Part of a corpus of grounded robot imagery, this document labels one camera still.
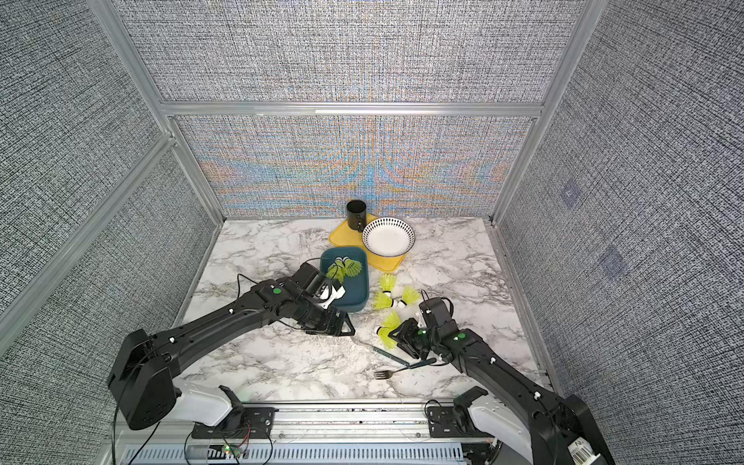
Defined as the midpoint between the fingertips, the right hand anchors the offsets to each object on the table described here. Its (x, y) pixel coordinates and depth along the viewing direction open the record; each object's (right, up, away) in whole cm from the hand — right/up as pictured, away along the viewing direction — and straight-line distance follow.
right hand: (389, 331), depth 81 cm
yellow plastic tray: (-16, +28, +33) cm, 46 cm away
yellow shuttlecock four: (-13, +17, +21) cm, 30 cm away
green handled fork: (-1, -12, +1) cm, 12 cm away
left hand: (-11, +2, -6) cm, 12 cm away
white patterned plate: (+2, +28, +29) cm, 40 cm away
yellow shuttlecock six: (+1, +1, +7) cm, 7 cm away
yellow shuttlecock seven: (+8, +8, +13) cm, 17 cm away
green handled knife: (0, -8, +5) cm, 9 cm away
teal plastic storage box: (-10, +10, +19) cm, 23 cm away
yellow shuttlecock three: (+1, +12, +17) cm, 21 cm away
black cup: (-11, +36, +29) cm, 47 cm away
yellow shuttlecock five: (-2, +6, +13) cm, 14 cm away
